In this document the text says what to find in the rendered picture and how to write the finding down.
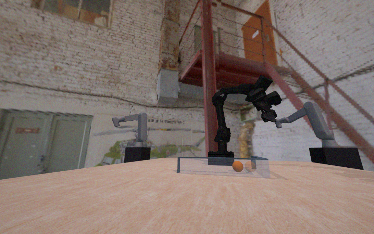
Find low clear walls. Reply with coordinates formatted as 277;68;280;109
178;158;271;178

